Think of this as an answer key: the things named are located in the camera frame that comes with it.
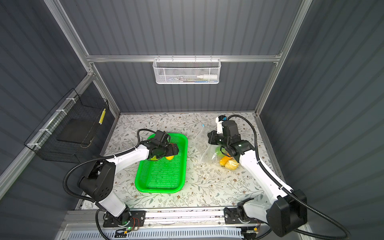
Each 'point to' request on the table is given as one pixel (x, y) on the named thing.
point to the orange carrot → (225, 159)
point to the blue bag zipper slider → (203, 125)
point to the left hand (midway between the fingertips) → (173, 151)
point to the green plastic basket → (165, 176)
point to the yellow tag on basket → (102, 117)
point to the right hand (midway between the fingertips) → (209, 135)
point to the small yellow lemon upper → (170, 157)
